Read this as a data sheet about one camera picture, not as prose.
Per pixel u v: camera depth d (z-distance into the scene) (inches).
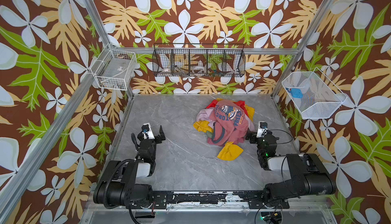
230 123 34.0
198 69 38.8
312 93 32.9
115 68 33.8
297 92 33.3
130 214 26.6
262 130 30.4
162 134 31.8
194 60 38.4
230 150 34.0
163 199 29.0
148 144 26.6
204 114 38.4
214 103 39.9
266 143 27.7
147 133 29.3
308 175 17.6
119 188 16.8
